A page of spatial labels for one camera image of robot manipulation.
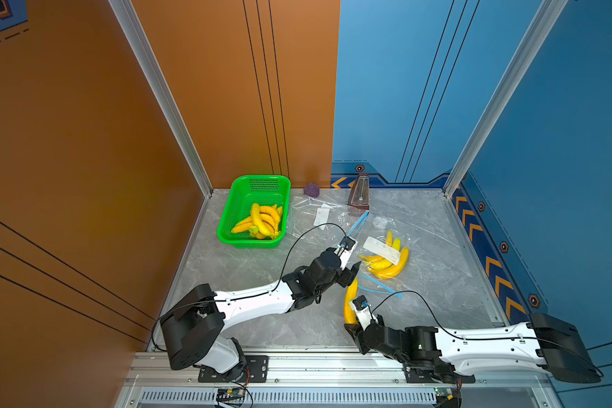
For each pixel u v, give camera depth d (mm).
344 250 664
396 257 905
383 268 915
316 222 1054
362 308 669
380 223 1042
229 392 710
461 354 519
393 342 570
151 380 726
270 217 1021
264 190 1169
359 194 1033
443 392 725
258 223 961
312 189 1157
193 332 433
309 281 606
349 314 749
